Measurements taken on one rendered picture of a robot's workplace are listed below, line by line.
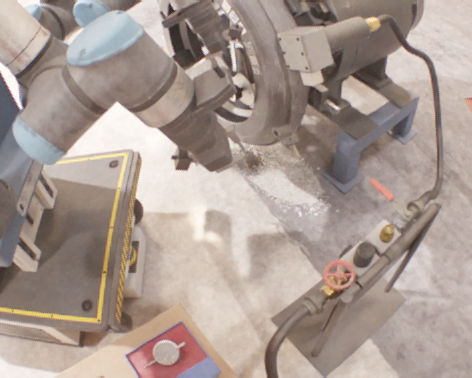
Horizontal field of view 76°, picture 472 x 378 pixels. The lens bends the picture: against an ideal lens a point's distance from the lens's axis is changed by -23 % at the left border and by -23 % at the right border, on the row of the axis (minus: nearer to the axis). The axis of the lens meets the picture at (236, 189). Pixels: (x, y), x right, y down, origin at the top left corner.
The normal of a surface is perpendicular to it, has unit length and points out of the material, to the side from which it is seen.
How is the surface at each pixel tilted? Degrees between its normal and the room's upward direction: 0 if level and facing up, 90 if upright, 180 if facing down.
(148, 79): 83
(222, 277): 0
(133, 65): 84
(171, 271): 0
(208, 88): 24
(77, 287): 0
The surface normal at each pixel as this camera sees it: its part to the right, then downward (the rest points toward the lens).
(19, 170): -0.09, -0.63
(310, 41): 0.51, 0.31
